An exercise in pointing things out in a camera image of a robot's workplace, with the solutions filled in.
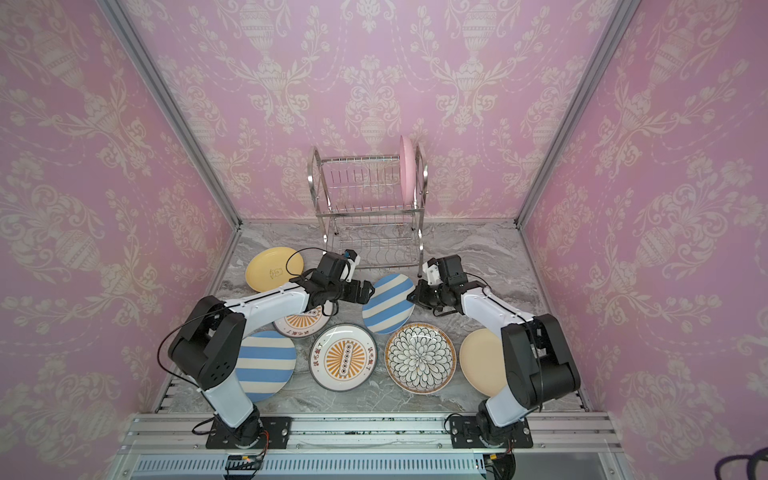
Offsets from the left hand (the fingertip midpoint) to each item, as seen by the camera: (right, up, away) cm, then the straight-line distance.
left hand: (364, 288), depth 92 cm
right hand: (+14, -2, -3) cm, 14 cm away
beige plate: (+35, -19, -7) cm, 40 cm away
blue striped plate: (+8, -7, 0) cm, 10 cm away
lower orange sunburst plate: (-5, -19, -6) cm, 21 cm away
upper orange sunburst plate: (-19, -11, 0) cm, 22 cm away
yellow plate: (-34, +5, +14) cm, 37 cm away
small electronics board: (-28, -40, -19) cm, 52 cm away
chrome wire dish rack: (-4, +31, +24) cm, 40 cm away
